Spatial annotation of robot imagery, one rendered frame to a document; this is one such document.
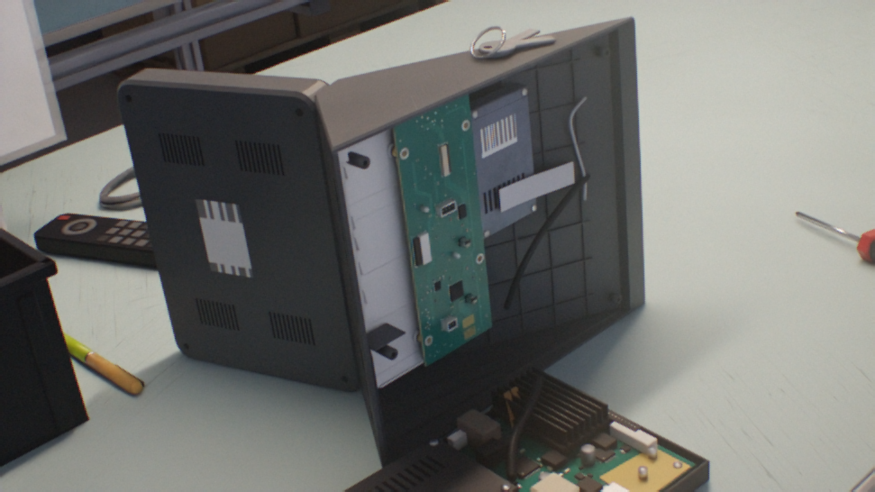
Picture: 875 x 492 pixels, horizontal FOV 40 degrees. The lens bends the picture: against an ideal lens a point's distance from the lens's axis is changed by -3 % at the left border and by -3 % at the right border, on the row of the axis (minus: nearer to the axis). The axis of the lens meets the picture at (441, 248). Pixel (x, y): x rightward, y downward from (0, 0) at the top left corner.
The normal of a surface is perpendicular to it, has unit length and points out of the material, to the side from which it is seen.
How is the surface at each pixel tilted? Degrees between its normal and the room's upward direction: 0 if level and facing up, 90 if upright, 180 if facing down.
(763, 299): 0
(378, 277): 90
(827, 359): 0
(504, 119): 90
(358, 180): 90
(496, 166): 90
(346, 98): 0
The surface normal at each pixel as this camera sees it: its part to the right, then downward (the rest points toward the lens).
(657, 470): -0.11, -0.88
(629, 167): 0.68, 0.27
